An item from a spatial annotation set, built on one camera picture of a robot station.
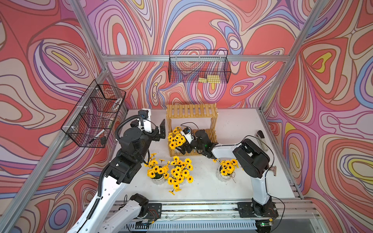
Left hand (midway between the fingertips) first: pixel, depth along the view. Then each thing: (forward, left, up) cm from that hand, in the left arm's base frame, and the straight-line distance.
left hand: (155, 118), depth 63 cm
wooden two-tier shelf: (+16, -24, -11) cm, 31 cm away
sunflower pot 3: (-15, +1, -24) cm, 28 cm away
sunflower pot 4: (-13, -34, -24) cm, 44 cm away
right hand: (+7, -9, -33) cm, 35 cm away
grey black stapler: (+14, -64, -34) cm, 74 cm away
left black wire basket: (+5, +37, -10) cm, 38 cm away
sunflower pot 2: (-15, -10, -24) cm, 30 cm away
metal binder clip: (-7, -68, -38) cm, 78 cm away
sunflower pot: (+3, -8, -20) cm, 22 cm away
